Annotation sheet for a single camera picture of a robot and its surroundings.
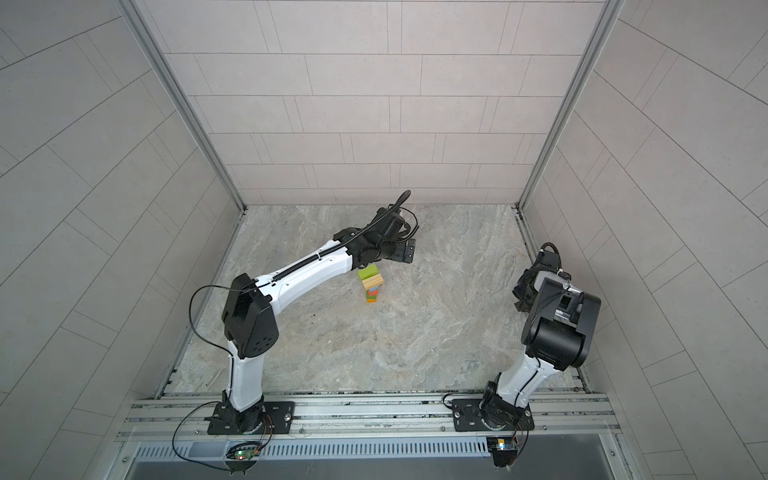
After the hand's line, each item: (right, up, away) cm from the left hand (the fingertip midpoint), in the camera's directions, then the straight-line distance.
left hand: (410, 242), depth 85 cm
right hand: (+37, -17, +9) cm, 42 cm away
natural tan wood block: (-11, -11, -1) cm, 16 cm away
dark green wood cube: (-13, -17, +6) cm, 22 cm away
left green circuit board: (-37, -45, -20) cm, 62 cm away
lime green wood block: (-12, -9, 0) cm, 15 cm away
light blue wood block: (-11, -14, 0) cm, 17 cm away
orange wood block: (-12, -18, +6) cm, 23 cm away
